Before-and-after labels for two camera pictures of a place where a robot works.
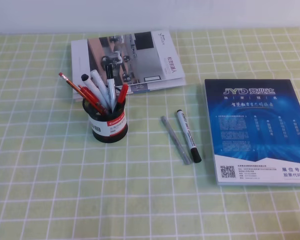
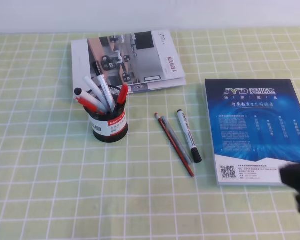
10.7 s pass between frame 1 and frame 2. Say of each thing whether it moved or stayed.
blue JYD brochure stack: stayed
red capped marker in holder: stayed
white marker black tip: moved
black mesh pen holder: stayed
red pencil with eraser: moved
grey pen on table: stayed
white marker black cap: stayed
